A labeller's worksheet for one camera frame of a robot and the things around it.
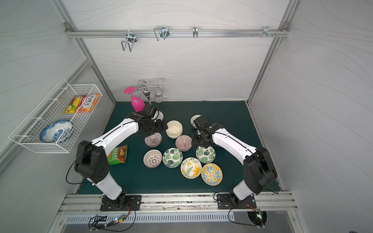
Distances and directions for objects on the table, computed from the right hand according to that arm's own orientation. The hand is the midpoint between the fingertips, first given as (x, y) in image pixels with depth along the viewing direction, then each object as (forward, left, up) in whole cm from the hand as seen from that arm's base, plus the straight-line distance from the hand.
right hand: (194, 141), depth 85 cm
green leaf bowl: (-7, +13, -9) cm, 17 cm away
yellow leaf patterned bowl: (-13, +1, -9) cm, 16 cm away
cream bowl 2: (+10, +14, -5) cm, 18 cm away
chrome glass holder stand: (+25, +30, +16) cm, 42 cm away
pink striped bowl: (+4, +28, -8) cm, 29 cm away
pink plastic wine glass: (+24, +40, +6) cm, 47 cm away
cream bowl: (+14, +14, -1) cm, 20 cm away
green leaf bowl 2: (-3, -7, -10) cm, 13 cm away
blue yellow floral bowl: (-16, -11, -9) cm, 21 cm away
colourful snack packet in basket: (+6, +58, +25) cm, 63 cm away
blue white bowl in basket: (-11, +61, +24) cm, 67 cm away
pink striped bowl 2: (+4, +7, -9) cm, 13 cm away
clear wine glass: (+34, +27, +5) cm, 44 cm away
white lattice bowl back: (+22, +2, -6) cm, 23 cm away
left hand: (+6, +19, +4) cm, 21 cm away
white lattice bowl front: (-8, +26, -9) cm, 28 cm away
